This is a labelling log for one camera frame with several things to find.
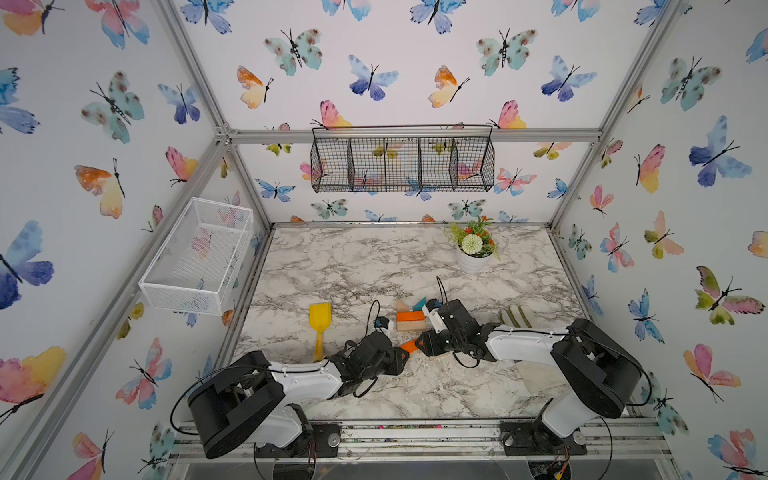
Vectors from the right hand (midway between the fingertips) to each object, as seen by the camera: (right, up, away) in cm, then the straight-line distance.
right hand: (423, 338), depth 88 cm
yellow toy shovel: (-32, +4, +7) cm, 33 cm away
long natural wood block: (-3, +3, +4) cm, 6 cm away
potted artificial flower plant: (+17, +28, +5) cm, 32 cm away
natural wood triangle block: (-7, +8, +8) cm, 13 cm away
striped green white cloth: (+30, +5, +7) cm, 31 cm away
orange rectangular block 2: (-4, -2, 0) cm, 5 cm away
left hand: (-4, -4, -4) cm, 7 cm away
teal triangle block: (0, +8, +10) cm, 13 cm away
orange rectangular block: (-3, +5, +8) cm, 10 cm away
